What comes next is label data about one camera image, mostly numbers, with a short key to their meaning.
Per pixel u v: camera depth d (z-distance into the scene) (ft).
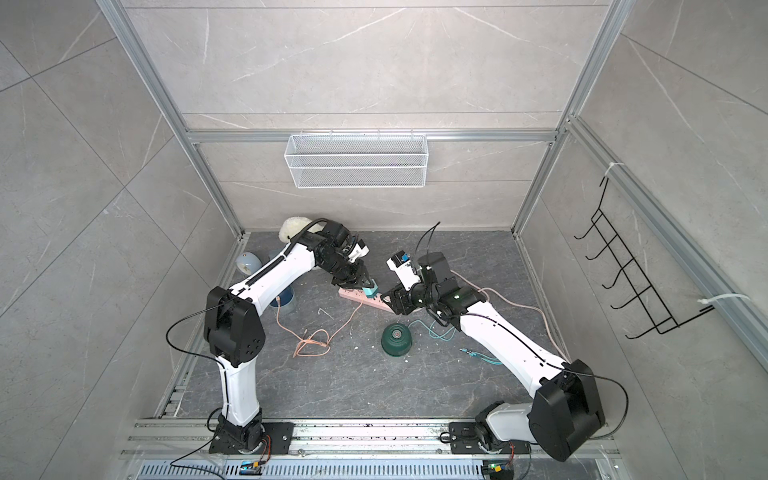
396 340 2.61
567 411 1.31
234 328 1.68
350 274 2.52
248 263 3.31
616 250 2.38
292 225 3.11
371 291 2.75
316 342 2.72
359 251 2.72
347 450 2.39
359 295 3.20
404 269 2.27
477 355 2.82
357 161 3.29
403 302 2.25
